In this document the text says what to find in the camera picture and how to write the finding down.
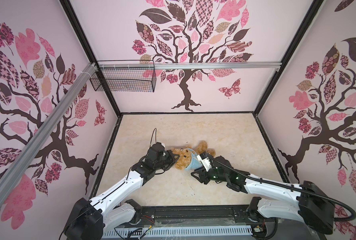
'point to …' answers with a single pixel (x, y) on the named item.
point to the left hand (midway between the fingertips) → (181, 158)
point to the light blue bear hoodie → (195, 162)
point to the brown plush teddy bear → (181, 163)
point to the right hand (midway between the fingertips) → (193, 170)
